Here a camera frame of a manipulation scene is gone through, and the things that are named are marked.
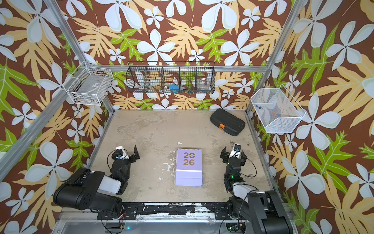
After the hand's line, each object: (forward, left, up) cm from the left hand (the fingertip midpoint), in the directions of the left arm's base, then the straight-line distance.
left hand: (127, 146), depth 87 cm
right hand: (-1, -64, -1) cm, 64 cm away
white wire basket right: (+13, -89, +17) cm, 92 cm away
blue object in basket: (+35, -28, +16) cm, 47 cm away
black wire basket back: (+41, -25, +21) cm, 53 cm away
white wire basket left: (+28, +24, +23) cm, 44 cm away
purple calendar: (-13, -37, -4) cm, 40 cm away
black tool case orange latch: (+25, -66, -6) cm, 71 cm away
